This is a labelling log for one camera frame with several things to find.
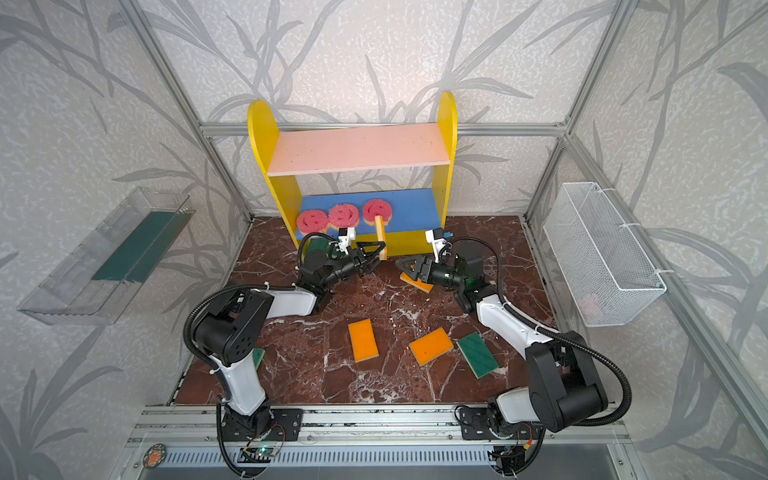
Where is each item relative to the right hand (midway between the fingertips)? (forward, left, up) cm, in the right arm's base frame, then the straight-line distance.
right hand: (401, 257), depth 79 cm
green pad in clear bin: (-9, +56, +14) cm, 59 cm away
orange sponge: (+5, +6, +2) cm, 8 cm away
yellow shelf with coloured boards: (+43, +6, -9) cm, 44 cm away
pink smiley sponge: (+19, +29, -6) cm, 35 cm away
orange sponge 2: (+5, -5, -22) cm, 23 cm away
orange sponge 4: (-15, -8, -23) cm, 29 cm away
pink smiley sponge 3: (+25, +8, -6) cm, 27 cm away
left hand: (+4, +4, +1) cm, 5 cm away
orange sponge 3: (-13, +12, -23) cm, 29 cm away
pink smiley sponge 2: (+22, +20, -6) cm, 30 cm away
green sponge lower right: (-18, -21, -23) cm, 36 cm away
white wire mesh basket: (-13, -43, +11) cm, 46 cm away
